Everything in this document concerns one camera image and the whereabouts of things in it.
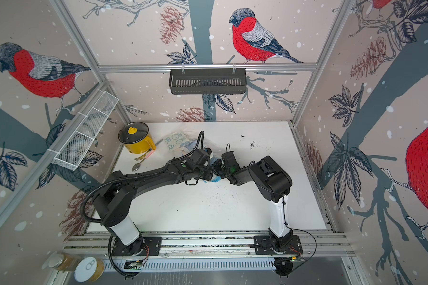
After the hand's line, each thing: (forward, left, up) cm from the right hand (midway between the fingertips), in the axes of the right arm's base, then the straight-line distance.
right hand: (208, 164), depth 98 cm
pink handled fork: (+5, +38, -1) cm, 39 cm away
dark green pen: (+16, +33, -1) cm, 36 cm away
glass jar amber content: (-48, +48, +7) cm, 68 cm away
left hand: (-8, -6, +7) cm, 12 cm away
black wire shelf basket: (+43, +2, +26) cm, 50 cm away
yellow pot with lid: (+9, +41, +10) cm, 43 cm away
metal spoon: (-2, +42, -3) cm, 42 cm away
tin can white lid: (-49, +40, +3) cm, 64 cm away
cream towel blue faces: (+13, +18, +2) cm, 22 cm away
